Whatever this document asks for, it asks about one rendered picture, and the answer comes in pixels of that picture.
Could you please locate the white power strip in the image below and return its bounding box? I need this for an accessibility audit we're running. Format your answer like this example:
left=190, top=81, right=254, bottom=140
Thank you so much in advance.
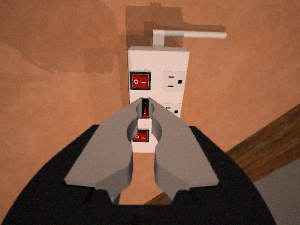
left=128, top=30, right=227, bottom=153

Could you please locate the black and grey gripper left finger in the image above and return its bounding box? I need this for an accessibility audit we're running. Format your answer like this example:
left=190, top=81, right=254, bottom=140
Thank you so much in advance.
left=1, top=97, right=146, bottom=225

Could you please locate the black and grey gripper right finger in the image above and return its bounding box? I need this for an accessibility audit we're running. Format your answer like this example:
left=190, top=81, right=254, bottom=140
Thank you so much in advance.
left=146, top=97, right=276, bottom=225

